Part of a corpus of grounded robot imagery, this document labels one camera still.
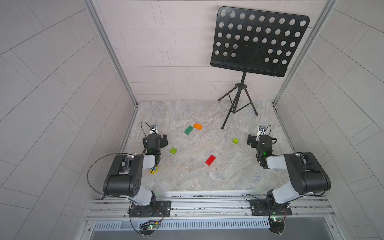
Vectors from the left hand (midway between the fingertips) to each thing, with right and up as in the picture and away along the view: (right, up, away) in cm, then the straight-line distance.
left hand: (158, 133), depth 95 cm
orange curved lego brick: (+25, +4, +8) cm, 27 cm away
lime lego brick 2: (+49, -5, -1) cm, 50 cm away
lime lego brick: (+11, -10, -6) cm, 16 cm away
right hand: (+63, 0, 0) cm, 63 cm away
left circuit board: (+3, -39, -29) cm, 49 cm away
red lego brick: (+33, -15, -8) cm, 37 cm away
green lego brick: (+19, +2, +4) cm, 20 cm away
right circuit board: (+62, -39, -27) cm, 78 cm away
